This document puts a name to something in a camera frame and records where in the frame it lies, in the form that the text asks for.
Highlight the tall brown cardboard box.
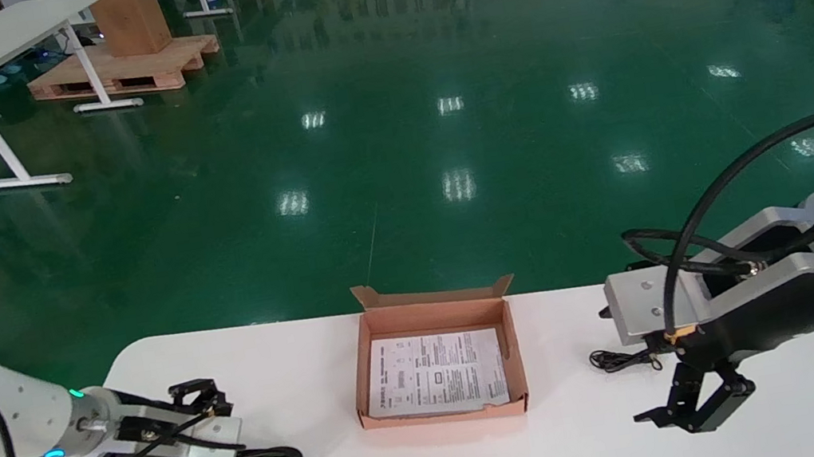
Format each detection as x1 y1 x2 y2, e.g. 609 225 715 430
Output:
82 0 176 64

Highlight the open brown cardboard storage box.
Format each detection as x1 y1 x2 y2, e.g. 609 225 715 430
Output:
338 262 536 439

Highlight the wooden pallet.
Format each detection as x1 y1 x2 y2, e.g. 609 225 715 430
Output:
23 27 225 112

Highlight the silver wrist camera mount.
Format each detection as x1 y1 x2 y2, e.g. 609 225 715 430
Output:
595 200 814 350
121 403 248 457

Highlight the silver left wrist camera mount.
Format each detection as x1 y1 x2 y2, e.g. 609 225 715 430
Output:
121 403 248 457

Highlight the white printed manual sheet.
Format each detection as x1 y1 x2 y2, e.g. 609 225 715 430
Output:
358 320 512 428

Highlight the small black cable bundle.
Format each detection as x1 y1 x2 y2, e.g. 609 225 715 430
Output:
588 341 663 380

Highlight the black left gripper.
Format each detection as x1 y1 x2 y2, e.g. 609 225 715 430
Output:
77 373 242 457

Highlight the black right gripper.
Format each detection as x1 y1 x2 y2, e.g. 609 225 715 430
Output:
614 257 814 443

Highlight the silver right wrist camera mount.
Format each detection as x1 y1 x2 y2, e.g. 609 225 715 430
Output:
595 200 814 350

